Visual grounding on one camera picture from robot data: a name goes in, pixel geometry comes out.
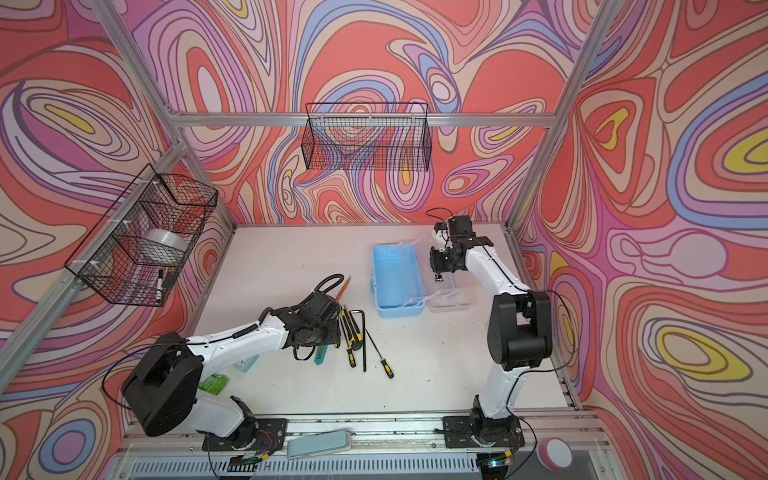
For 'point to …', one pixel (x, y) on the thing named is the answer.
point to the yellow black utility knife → (357, 344)
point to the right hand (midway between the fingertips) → (437, 268)
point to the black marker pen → (160, 287)
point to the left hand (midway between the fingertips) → (339, 333)
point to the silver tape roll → (168, 237)
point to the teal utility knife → (320, 354)
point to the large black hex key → (363, 337)
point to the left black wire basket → (138, 245)
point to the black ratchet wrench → (438, 277)
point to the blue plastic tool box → (400, 290)
